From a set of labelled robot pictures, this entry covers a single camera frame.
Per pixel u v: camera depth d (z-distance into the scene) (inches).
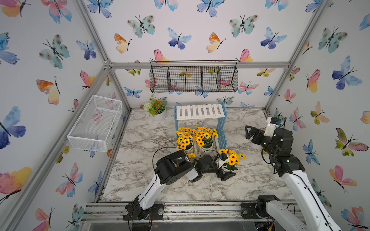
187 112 43.7
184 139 31.2
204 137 32.4
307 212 16.7
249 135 26.5
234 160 29.2
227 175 30.5
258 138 25.8
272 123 25.0
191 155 30.5
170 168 21.8
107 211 29.7
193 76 38.7
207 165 28.7
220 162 30.5
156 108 40.1
